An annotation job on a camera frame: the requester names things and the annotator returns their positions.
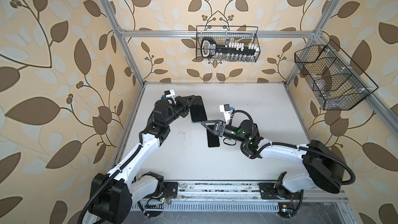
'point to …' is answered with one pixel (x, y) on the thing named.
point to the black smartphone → (197, 110)
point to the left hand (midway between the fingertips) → (197, 95)
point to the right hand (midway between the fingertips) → (202, 125)
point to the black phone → (213, 140)
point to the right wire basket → (337, 83)
